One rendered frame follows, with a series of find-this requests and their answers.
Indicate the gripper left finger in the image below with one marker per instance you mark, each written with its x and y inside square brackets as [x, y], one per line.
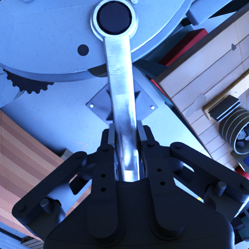
[103, 204]

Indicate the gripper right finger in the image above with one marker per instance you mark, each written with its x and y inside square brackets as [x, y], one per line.
[165, 204]

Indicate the blue grey round tensioner housing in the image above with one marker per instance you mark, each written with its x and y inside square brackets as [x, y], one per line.
[48, 38]

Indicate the dark round clamp bolt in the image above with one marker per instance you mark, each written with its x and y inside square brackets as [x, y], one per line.
[114, 18]

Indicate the blue grey bar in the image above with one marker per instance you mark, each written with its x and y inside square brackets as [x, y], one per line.
[204, 12]

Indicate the red box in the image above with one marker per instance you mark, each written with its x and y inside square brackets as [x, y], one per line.
[183, 46]

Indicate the tan wooden plank bench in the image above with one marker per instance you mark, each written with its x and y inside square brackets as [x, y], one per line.
[204, 74]

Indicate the dark toothed gear wheel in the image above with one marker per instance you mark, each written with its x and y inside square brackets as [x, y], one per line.
[27, 84]

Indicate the black rectangular block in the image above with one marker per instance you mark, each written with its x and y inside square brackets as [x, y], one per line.
[224, 108]

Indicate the grey diamond mounting plate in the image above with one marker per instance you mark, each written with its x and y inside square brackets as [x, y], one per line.
[99, 105]

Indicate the orange striped timber stack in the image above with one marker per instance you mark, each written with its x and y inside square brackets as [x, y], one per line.
[25, 151]

